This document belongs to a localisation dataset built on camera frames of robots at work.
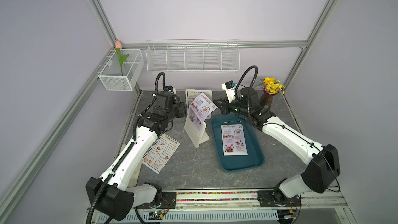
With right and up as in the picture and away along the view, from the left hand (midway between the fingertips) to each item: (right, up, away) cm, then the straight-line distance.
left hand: (182, 107), depth 76 cm
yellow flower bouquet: (+49, +12, +13) cm, 52 cm away
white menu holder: (+6, -12, +8) cm, 16 cm away
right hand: (+15, +3, -1) cm, 15 cm away
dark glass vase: (+50, +4, +21) cm, 54 cm away
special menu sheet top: (+9, -1, +5) cm, 10 cm away
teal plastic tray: (+41, -21, +15) cm, 48 cm away
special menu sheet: (+28, -21, +18) cm, 39 cm away
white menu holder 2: (+5, +10, +18) cm, 21 cm away
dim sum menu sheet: (-15, -27, +13) cm, 33 cm away
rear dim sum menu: (+3, +7, +18) cm, 20 cm away
